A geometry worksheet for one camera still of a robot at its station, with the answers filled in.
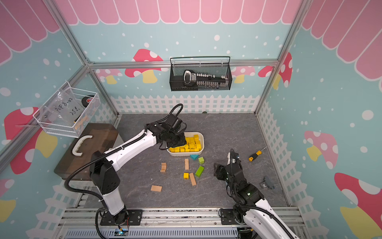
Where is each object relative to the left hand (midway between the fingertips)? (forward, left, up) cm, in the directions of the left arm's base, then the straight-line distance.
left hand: (184, 145), depth 83 cm
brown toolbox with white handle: (+2, +49, +4) cm, 49 cm away
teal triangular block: (0, -6, -14) cm, 15 cm away
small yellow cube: (+14, -7, -13) cm, 20 cm away
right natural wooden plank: (-13, -5, -16) cm, 21 cm away
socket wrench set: (+33, -12, +20) cm, 40 cm away
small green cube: (-2, -10, -13) cm, 17 cm away
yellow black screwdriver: (+4, -47, -14) cm, 50 cm away
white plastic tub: (+10, -6, -13) cm, 17 cm away
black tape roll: (+17, +54, +17) cm, 59 cm away
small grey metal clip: (-15, -48, -14) cm, 52 cm away
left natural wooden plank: (-4, -1, -15) cm, 16 cm away
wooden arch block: (-7, +13, -16) cm, 21 cm away
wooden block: (-19, +16, -16) cm, 29 cm away
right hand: (-10, -19, -4) cm, 22 cm away
